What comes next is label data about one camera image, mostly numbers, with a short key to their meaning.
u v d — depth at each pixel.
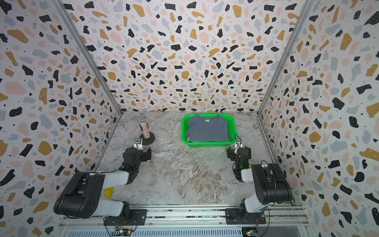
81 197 0.43
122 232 0.70
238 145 0.81
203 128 1.03
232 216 0.74
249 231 0.71
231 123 1.04
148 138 0.98
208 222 0.74
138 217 0.73
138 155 0.73
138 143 0.79
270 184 0.46
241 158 0.72
